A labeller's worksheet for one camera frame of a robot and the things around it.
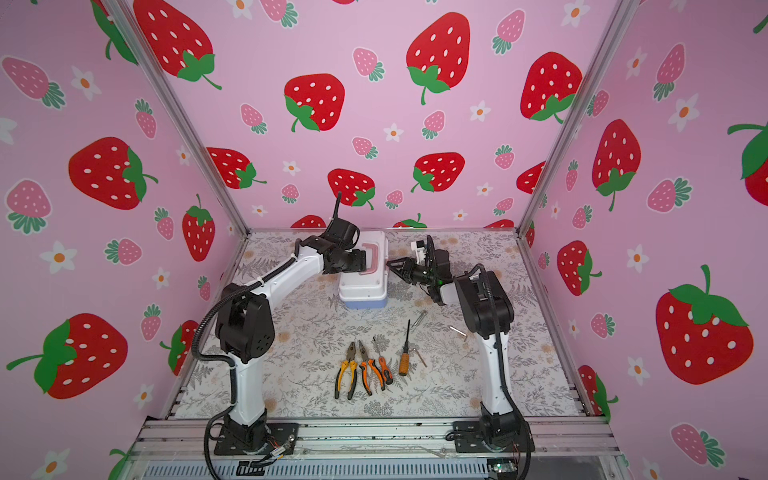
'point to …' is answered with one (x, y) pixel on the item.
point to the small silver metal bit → (452, 327)
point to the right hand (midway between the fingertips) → (388, 267)
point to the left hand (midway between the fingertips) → (359, 263)
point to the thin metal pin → (414, 349)
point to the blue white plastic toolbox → (368, 289)
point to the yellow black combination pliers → (350, 360)
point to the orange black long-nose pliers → (363, 367)
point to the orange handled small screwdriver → (386, 373)
